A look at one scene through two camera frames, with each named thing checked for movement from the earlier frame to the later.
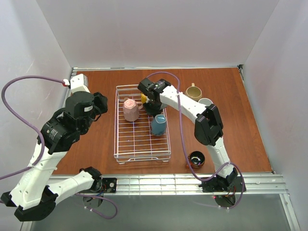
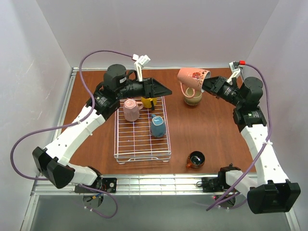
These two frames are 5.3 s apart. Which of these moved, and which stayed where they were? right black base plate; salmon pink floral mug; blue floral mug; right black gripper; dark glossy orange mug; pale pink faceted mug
Moved: right black gripper; salmon pink floral mug
Stayed: dark glossy orange mug; pale pink faceted mug; blue floral mug; right black base plate
